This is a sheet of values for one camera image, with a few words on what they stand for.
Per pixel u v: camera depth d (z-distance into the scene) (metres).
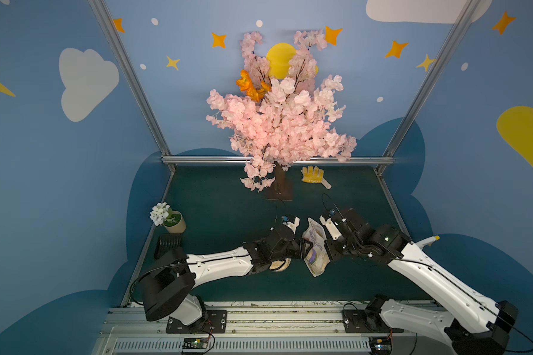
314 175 1.17
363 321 0.69
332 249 0.64
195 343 0.72
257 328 0.74
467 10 0.70
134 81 0.86
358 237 0.53
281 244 0.60
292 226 0.73
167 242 0.92
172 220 0.93
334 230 0.57
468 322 0.38
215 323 0.74
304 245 0.80
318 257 0.77
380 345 0.72
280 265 0.71
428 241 0.76
